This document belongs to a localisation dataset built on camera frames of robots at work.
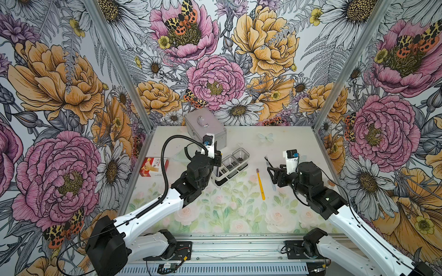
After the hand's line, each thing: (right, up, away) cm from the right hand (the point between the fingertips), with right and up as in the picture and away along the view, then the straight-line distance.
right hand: (273, 171), depth 76 cm
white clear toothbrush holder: (-18, 0, +23) cm, 29 cm away
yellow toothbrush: (-2, -10, +18) cm, 21 cm away
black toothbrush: (+3, +3, +30) cm, 30 cm away
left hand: (-26, +11, -1) cm, 28 cm away
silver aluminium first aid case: (-35, +25, +29) cm, 52 cm away
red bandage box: (-61, -1, +21) cm, 65 cm away
